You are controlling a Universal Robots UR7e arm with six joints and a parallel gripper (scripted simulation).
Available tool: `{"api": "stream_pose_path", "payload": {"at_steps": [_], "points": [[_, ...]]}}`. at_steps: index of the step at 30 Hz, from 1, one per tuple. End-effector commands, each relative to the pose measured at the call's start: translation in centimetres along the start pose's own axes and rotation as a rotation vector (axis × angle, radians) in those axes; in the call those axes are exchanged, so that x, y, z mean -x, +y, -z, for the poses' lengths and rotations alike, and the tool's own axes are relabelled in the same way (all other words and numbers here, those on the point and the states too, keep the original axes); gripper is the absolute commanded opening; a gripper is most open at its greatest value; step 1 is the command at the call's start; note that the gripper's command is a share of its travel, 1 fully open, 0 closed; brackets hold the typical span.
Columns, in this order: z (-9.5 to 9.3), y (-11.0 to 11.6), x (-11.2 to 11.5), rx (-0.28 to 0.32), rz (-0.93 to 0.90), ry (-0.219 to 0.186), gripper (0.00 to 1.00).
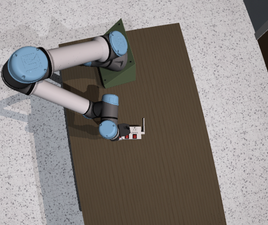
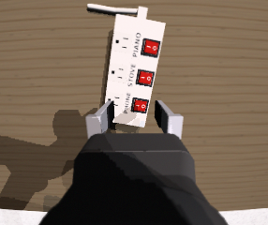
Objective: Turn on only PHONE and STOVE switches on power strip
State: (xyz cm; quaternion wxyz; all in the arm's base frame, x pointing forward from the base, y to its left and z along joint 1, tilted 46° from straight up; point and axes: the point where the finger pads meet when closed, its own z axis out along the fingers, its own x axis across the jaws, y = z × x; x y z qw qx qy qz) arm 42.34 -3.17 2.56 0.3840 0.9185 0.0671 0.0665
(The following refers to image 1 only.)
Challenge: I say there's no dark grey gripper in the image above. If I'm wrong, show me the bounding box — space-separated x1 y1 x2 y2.
110 123 131 141

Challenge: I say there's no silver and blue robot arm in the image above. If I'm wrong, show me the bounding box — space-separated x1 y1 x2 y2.
1 30 127 139

